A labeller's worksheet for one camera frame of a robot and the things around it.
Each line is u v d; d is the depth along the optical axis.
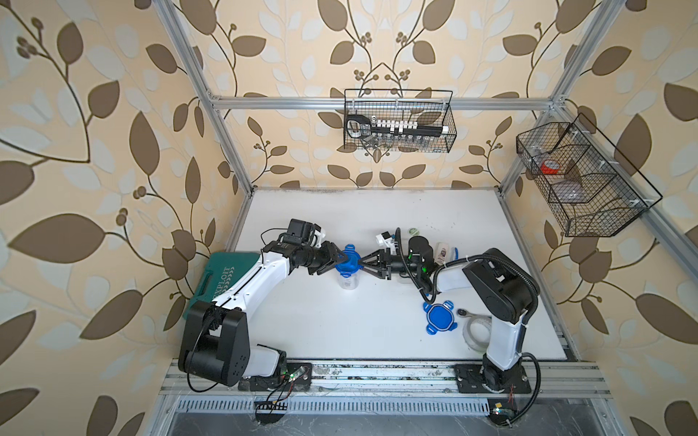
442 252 0.98
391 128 0.82
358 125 0.84
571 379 0.75
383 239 0.87
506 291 0.52
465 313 0.85
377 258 0.80
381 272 0.80
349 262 0.83
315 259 0.73
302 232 0.69
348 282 0.87
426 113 0.94
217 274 0.89
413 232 1.05
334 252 0.78
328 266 0.75
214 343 0.42
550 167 0.81
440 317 0.85
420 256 0.72
